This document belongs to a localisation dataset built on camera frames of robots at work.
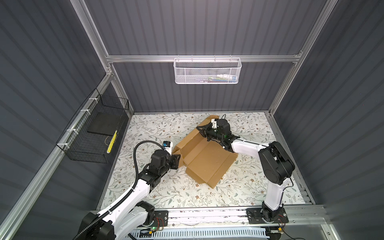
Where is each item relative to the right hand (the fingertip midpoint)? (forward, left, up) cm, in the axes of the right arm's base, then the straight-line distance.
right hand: (196, 128), depth 87 cm
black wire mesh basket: (-14, +53, +10) cm, 56 cm away
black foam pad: (-7, +45, +14) cm, 47 cm away
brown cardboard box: (-12, -6, -19) cm, 23 cm away
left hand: (-14, +11, -6) cm, 19 cm away
